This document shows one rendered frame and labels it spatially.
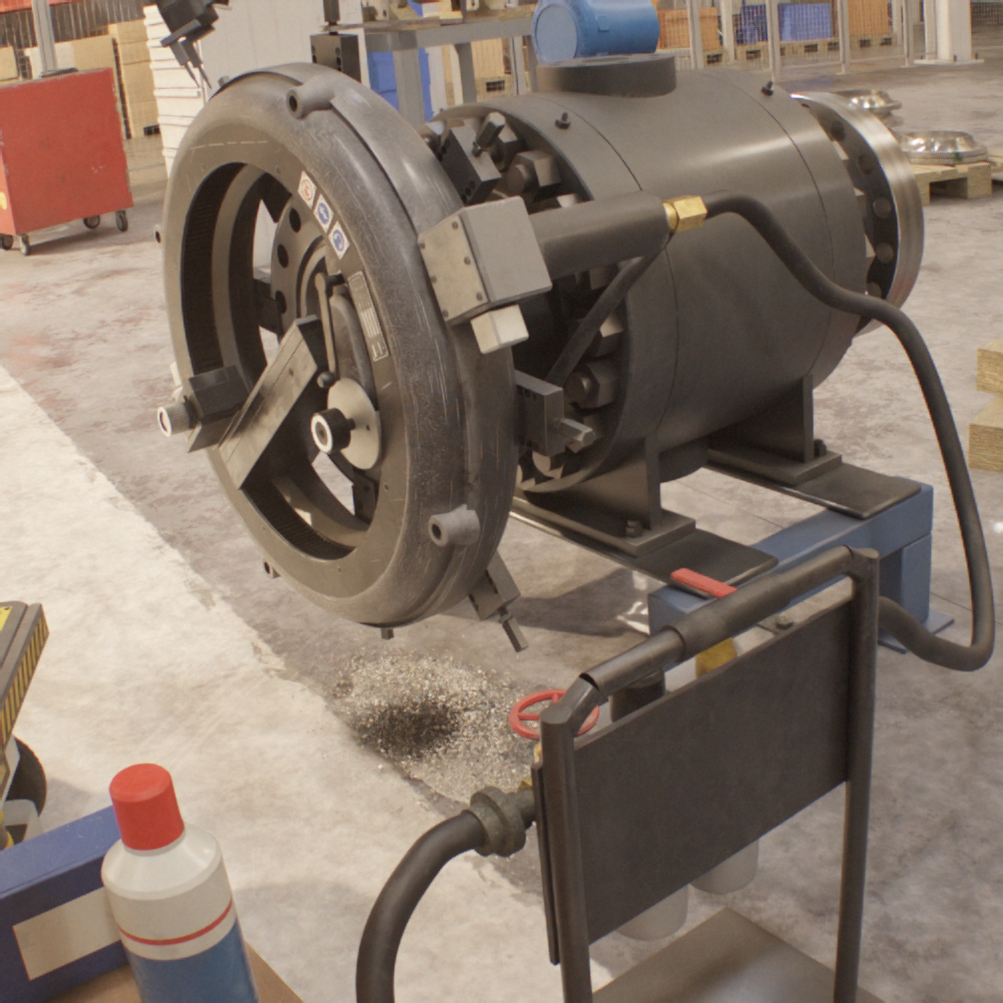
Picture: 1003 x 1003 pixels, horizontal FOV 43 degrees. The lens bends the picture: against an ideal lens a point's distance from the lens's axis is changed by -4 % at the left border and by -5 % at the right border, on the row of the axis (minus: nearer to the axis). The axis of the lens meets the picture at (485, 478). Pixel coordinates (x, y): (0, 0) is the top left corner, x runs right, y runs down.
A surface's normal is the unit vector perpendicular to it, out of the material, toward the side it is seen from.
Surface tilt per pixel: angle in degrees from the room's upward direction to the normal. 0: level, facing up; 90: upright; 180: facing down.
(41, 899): 103
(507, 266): 68
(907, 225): 87
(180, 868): 41
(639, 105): 25
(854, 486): 0
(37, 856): 13
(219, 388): 52
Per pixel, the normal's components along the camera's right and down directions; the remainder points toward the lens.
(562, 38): -0.80, 0.29
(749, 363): 0.59, 0.56
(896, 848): -0.10, -0.93
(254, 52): 0.51, 0.26
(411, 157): 0.33, -0.50
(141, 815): 0.14, 0.35
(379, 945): 0.15, -0.29
